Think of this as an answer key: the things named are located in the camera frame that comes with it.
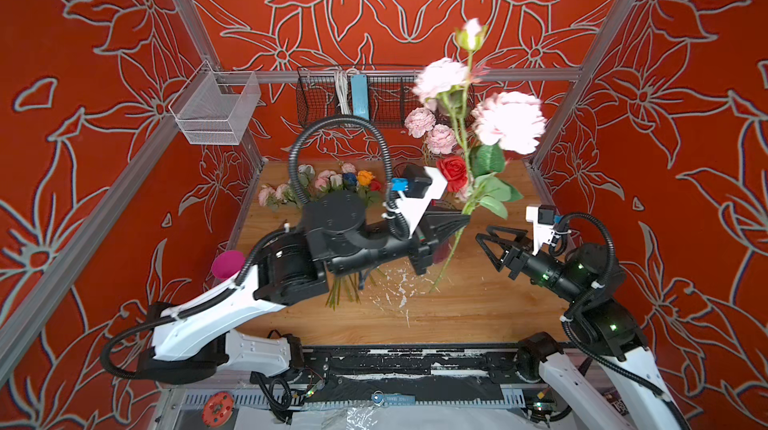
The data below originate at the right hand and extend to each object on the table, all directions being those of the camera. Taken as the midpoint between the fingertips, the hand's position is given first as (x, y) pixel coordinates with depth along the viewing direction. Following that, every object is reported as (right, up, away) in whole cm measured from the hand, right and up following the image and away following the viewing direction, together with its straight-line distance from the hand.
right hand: (479, 235), depth 60 cm
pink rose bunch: (-48, +12, +48) cm, 68 cm away
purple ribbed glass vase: (0, -11, +36) cm, 37 cm away
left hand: (-8, +7, -19) cm, 21 cm away
